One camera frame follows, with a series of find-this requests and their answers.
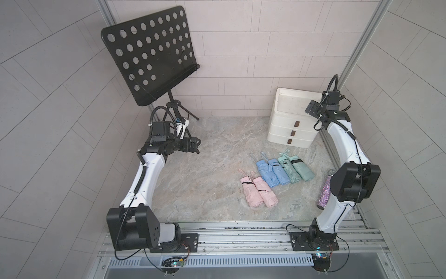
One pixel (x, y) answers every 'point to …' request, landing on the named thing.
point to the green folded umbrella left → (286, 164)
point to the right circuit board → (322, 261)
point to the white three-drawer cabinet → (291, 125)
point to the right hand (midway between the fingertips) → (317, 105)
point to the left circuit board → (171, 264)
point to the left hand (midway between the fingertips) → (193, 136)
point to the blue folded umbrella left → (267, 174)
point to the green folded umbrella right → (304, 171)
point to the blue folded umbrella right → (279, 171)
